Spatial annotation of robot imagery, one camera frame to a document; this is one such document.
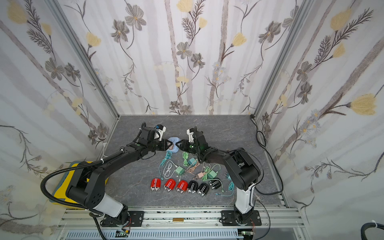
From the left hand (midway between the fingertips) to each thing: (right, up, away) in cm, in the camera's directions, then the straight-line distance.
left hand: (172, 141), depth 88 cm
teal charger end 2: (+33, -20, -2) cm, 39 cm away
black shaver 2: (+18, -26, -7) cm, 32 cm away
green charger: (+4, -18, 0) cm, 18 cm away
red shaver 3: (+6, -25, -6) cm, 26 cm away
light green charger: (+23, -19, -1) cm, 30 cm away
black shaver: (+12, -25, -6) cm, 28 cm away
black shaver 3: (+25, -24, -4) cm, 35 cm away
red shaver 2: (-1, -24, -5) cm, 24 cm away
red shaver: (-9, -24, -5) cm, 26 cm away
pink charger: (+17, -19, -2) cm, 26 cm away
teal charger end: (+12, -13, +4) cm, 18 cm away
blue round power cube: (+1, +1, +3) cm, 3 cm away
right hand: (+3, 0, 0) cm, 3 cm away
